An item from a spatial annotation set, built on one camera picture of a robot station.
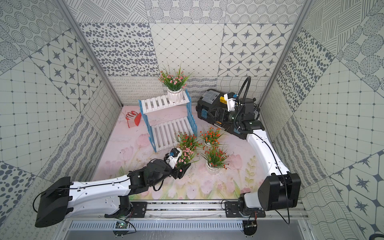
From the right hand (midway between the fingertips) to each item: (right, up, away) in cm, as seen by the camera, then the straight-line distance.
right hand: (214, 113), depth 78 cm
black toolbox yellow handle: (-1, +4, +20) cm, 20 cm away
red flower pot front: (+1, -24, 0) cm, 24 cm away
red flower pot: (-15, -15, +7) cm, 22 cm away
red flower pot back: (-1, -14, +8) cm, 16 cm away
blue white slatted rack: (-34, -3, +36) cm, 49 cm away
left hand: (-14, -24, -5) cm, 28 cm away
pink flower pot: (-14, -20, -9) cm, 25 cm away
